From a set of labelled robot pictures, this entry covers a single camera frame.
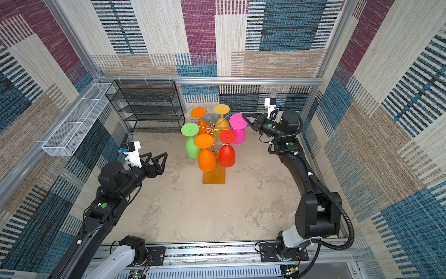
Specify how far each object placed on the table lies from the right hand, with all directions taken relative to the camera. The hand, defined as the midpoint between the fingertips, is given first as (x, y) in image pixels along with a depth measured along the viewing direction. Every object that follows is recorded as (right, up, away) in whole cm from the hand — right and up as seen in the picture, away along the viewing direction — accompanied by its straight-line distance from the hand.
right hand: (241, 117), depth 72 cm
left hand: (-32, -14, -3) cm, 35 cm away
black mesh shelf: (-55, +13, +40) cm, 69 cm away
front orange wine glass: (-14, -17, +4) cm, 23 cm away
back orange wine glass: (-16, -4, +6) cm, 17 cm away
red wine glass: (-6, -15, +5) cm, 17 cm away
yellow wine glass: (-8, -2, +10) cm, 13 cm away
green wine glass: (-21, -5, +3) cm, 22 cm away
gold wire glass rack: (-13, -5, +6) cm, 15 cm away
